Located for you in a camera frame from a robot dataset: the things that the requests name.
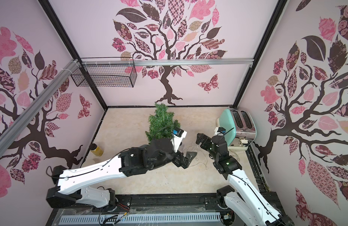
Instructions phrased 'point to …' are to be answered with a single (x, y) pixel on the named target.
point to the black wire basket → (105, 72)
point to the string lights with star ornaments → (206, 166)
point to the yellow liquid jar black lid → (96, 150)
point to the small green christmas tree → (161, 123)
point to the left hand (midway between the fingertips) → (187, 151)
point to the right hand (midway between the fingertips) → (202, 136)
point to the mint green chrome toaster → (240, 128)
